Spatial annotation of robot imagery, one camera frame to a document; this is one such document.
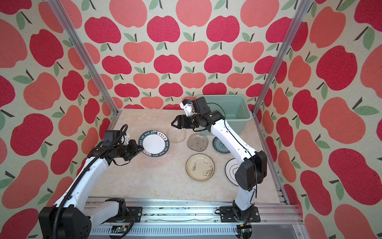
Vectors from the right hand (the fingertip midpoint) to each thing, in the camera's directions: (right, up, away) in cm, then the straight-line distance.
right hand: (178, 123), depth 78 cm
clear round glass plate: (-4, -9, +29) cm, 31 cm away
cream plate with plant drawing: (+12, -27, +13) cm, 32 cm away
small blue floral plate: (+26, -15, +23) cm, 38 cm away
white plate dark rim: (-15, -12, +10) cm, 21 cm away
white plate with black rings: (+32, -28, +12) cm, 44 cm away
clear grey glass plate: (+11, -13, +23) cm, 29 cm away
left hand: (-18, -14, +2) cm, 23 cm away
